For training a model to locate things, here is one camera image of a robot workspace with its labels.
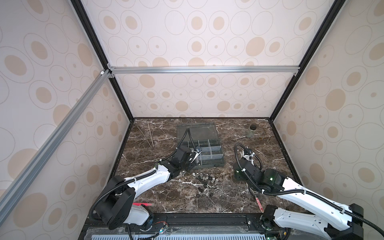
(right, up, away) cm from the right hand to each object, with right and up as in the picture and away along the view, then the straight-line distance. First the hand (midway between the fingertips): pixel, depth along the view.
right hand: (239, 167), depth 76 cm
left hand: (-23, +5, +9) cm, 25 cm away
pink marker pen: (-47, -13, -11) cm, 50 cm away
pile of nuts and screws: (-16, -8, +11) cm, 22 cm away
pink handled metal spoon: (+11, -21, +1) cm, 24 cm away
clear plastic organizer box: (-15, +15, +33) cm, 39 cm away
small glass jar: (+16, +18, +27) cm, 36 cm away
